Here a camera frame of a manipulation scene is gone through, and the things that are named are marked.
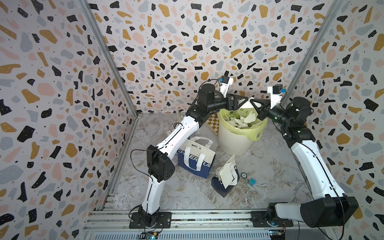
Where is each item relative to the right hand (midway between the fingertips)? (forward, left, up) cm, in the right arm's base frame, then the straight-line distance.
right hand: (252, 101), depth 66 cm
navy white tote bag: (-14, +26, -25) cm, 39 cm away
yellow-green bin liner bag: (-5, -4, -16) cm, 17 cm away
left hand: (+1, +2, +1) cm, 2 cm away
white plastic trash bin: (-3, +4, -30) cm, 30 cm away
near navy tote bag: (-26, +15, -29) cm, 41 cm away
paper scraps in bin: (+9, -1, -23) cm, 25 cm away
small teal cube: (-20, -6, -42) cm, 47 cm away
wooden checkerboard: (+24, +16, -41) cm, 50 cm away
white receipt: (-23, +9, -28) cm, 37 cm away
